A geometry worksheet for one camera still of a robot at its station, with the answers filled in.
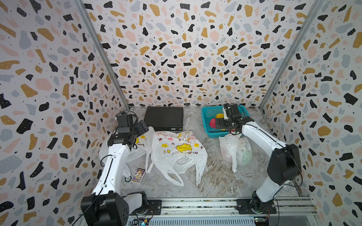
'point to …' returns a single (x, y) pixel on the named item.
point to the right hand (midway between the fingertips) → (223, 122)
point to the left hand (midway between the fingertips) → (140, 126)
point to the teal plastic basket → (209, 113)
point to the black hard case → (164, 118)
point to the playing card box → (138, 175)
